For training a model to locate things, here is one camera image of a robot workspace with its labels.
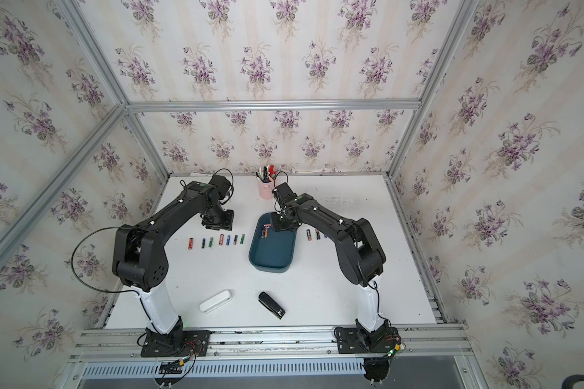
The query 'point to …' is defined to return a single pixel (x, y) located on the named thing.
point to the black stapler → (270, 304)
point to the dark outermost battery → (203, 243)
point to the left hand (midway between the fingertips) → (229, 228)
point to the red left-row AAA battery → (221, 238)
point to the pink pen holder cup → (265, 190)
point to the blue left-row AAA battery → (228, 240)
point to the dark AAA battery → (235, 239)
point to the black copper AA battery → (309, 235)
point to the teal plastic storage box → (271, 251)
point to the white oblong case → (216, 301)
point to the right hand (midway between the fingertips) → (278, 226)
